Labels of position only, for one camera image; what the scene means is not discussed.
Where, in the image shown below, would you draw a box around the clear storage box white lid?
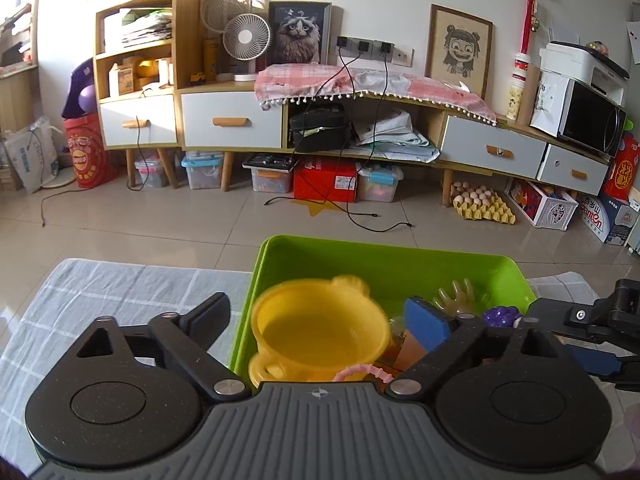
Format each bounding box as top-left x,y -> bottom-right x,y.
356,165 -> 405,204

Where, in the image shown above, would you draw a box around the black bag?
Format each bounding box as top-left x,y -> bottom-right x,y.
289,102 -> 353,153

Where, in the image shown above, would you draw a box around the clear storage box dark lid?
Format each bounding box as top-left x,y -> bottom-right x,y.
242,154 -> 296,195

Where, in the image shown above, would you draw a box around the orange toy cup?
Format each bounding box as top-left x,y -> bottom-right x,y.
392,330 -> 428,372

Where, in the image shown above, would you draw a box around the red hanging wall ornament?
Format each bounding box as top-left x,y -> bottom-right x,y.
512,0 -> 556,56

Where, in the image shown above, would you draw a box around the wooden shelf cabinet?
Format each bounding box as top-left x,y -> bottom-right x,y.
93,0 -> 206,190

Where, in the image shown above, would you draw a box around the red printed bucket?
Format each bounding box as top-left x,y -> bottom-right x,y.
62,112 -> 118,190

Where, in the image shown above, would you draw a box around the white desk fan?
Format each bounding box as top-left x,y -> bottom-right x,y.
222,12 -> 272,82

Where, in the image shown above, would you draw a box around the tan sticky hand toy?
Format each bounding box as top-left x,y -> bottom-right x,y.
432,279 -> 482,319

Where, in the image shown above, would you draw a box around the framed girl drawing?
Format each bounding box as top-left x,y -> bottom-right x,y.
425,4 -> 494,101

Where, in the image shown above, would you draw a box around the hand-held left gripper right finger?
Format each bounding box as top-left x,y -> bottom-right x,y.
387,296 -> 591,401

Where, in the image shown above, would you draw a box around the yellow can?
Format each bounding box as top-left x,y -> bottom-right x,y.
202,37 -> 221,83

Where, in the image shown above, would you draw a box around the stack of paper cups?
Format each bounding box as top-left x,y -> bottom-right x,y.
506,51 -> 531,121

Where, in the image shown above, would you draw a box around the purple bag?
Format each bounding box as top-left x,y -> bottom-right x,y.
61,57 -> 100,120

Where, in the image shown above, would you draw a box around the purple toy grapes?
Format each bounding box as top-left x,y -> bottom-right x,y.
482,306 -> 523,328

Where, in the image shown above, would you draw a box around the yellow toy pot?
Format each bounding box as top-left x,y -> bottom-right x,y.
248,274 -> 392,388

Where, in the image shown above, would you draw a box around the black charger with cable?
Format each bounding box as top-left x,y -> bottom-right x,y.
292,36 -> 357,156
345,41 -> 416,233

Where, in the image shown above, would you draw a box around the green plastic box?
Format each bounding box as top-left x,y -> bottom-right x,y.
229,235 -> 535,386

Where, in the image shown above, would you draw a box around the white drawer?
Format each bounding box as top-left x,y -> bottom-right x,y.
99,95 -> 180,150
181,91 -> 285,150
537,144 -> 611,197
439,115 -> 548,181

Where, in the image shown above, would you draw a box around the black microwave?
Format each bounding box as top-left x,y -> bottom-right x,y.
530,71 -> 627,158

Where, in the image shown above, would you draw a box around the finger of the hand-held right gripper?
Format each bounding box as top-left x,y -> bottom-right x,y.
527,299 -> 621,343
567,342 -> 631,378

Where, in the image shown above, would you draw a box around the wooden bookshelf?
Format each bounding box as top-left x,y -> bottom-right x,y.
0,0 -> 42,136

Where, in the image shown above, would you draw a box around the red cardboard box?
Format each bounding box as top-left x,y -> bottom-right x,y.
293,156 -> 360,203

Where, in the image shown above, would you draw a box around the grey checked tablecloth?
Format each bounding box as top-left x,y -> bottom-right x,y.
0,258 -> 601,466

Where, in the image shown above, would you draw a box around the blue white carton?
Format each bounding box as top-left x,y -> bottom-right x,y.
577,192 -> 640,246

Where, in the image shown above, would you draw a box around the clear storage box blue lid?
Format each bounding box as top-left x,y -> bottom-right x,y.
181,154 -> 224,191

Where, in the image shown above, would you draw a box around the pink beaded loop strap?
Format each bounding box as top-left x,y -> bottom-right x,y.
332,364 -> 397,386

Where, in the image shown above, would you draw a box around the small clear storage box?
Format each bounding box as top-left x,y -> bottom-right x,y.
134,156 -> 169,190

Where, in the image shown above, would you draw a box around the framed cat picture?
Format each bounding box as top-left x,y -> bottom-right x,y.
266,1 -> 333,67

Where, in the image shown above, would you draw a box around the stack of documents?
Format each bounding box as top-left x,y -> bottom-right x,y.
104,7 -> 173,51

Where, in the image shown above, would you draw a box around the pile of white papers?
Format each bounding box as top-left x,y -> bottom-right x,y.
352,110 -> 441,163

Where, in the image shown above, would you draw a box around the yellow star floor sticker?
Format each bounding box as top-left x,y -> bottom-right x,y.
292,199 -> 338,219

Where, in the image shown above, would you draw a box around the wooden TV cabinet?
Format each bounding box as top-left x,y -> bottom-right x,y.
177,77 -> 616,208

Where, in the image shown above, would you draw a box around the white wall socket panel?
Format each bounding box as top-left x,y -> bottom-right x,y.
336,35 -> 416,68

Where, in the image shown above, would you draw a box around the pink checked cloth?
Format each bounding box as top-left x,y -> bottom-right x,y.
254,62 -> 498,125

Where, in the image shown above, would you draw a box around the white printer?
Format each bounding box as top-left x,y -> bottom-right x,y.
539,41 -> 632,106

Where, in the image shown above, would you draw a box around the yellow egg tray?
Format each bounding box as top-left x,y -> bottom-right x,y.
450,181 -> 517,224

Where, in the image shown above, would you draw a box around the small cardboard box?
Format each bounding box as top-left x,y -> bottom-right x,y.
108,62 -> 138,97

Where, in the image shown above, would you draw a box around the red gift box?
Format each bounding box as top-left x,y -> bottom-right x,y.
600,132 -> 640,203

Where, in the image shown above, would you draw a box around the white sack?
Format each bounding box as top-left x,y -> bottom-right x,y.
4,116 -> 60,195

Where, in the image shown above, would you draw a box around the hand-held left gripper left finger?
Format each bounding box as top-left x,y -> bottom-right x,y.
50,291 -> 253,403

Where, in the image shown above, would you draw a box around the white printed crate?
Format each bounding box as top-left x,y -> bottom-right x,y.
505,177 -> 581,232

